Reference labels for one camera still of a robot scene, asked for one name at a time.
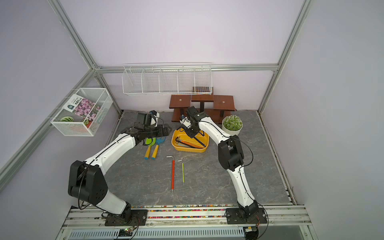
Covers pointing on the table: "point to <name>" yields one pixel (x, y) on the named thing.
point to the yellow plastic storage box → (203, 139)
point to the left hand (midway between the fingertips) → (166, 130)
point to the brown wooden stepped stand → (219, 107)
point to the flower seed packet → (87, 109)
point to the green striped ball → (67, 119)
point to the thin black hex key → (180, 142)
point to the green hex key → (183, 172)
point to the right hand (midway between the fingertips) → (191, 131)
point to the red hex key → (173, 172)
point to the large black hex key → (200, 142)
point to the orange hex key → (191, 144)
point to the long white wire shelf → (167, 78)
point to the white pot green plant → (232, 124)
